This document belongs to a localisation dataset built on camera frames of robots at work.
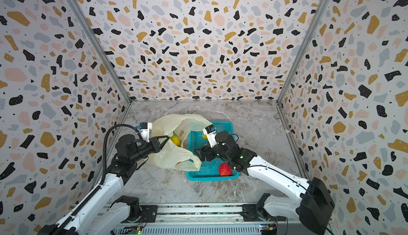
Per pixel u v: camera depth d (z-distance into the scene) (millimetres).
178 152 705
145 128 701
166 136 759
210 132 662
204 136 971
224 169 815
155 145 680
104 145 557
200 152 665
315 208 398
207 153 660
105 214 561
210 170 877
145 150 666
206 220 731
